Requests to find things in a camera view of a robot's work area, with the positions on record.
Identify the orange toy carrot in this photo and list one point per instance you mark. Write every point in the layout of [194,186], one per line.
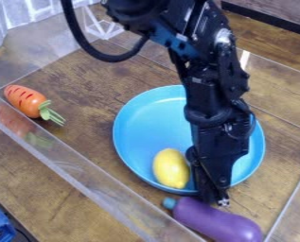
[32,103]

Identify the blue round plastic tray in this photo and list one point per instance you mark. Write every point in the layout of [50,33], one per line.
[148,126]

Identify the white curtain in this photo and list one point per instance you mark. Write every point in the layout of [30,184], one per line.
[22,12]

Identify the yellow toy lemon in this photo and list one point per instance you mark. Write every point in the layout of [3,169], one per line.
[170,169]

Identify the purple toy eggplant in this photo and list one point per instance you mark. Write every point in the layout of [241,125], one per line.
[218,225]

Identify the clear acrylic corner bracket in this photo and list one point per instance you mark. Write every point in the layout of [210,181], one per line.
[98,29]

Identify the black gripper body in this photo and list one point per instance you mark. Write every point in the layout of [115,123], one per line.
[220,142]

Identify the clear acrylic front wall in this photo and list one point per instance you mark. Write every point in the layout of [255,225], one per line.
[146,220]

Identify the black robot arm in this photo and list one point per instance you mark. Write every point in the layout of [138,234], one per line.
[192,28]

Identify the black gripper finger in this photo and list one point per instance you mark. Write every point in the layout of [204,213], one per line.
[222,197]
[206,190]

